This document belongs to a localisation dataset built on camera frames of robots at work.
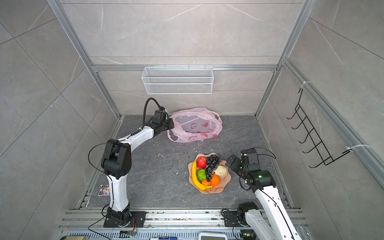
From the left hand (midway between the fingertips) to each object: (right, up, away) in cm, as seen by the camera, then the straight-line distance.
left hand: (173, 119), depth 99 cm
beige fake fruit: (+29, -30, -17) cm, 45 cm away
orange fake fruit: (+20, -35, -20) cm, 46 cm away
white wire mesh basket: (+3, +27, +2) cm, 27 cm away
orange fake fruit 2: (+26, -35, -18) cm, 47 cm away
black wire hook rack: (+70, -14, -35) cm, 79 cm away
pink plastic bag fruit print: (+14, -3, +10) cm, 18 cm away
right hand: (+35, -24, -21) cm, 47 cm away
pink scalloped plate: (+31, -36, -17) cm, 50 cm away
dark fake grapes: (+24, -25, -17) cm, 39 cm away
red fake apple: (+19, -26, -15) cm, 35 cm away
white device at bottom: (+23, -54, -33) cm, 68 cm away
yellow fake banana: (+15, -34, -19) cm, 42 cm away
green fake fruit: (+19, -32, -17) cm, 41 cm away
